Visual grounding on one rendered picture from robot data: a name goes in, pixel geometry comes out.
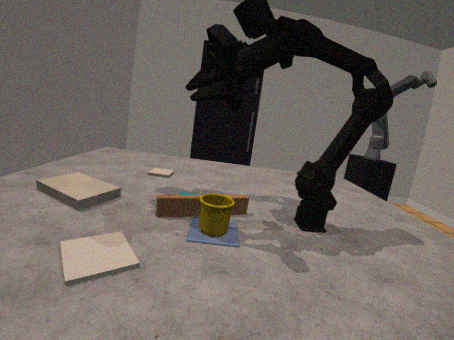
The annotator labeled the brown wooden bar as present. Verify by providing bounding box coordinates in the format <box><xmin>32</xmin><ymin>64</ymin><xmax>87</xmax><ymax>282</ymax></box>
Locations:
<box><xmin>156</xmin><ymin>194</ymin><xmax>249</xmax><ymax>218</ymax></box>

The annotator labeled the tan flat rectangular block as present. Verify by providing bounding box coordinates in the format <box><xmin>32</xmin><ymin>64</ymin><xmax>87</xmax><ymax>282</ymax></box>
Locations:
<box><xmin>36</xmin><ymin>172</ymin><xmax>121</xmax><ymax>211</ymax></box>

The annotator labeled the yellow cup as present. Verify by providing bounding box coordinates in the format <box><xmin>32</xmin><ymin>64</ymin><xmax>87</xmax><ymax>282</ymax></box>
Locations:
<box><xmin>199</xmin><ymin>194</ymin><xmax>235</xmax><ymax>237</ymax></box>

